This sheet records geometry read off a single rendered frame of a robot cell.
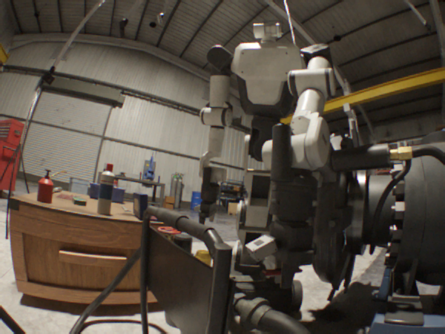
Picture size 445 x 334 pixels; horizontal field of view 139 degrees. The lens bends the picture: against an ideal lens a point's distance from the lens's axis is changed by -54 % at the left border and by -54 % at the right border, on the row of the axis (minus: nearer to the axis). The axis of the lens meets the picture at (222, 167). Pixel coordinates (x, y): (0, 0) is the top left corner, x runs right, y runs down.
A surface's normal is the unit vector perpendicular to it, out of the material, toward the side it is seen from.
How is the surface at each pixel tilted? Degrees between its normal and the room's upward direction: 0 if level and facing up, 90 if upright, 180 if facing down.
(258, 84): 116
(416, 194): 80
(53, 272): 90
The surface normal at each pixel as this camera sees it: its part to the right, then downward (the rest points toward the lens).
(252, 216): -0.15, 0.32
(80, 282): 0.62, -0.07
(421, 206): -0.77, -0.24
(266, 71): -0.40, 0.25
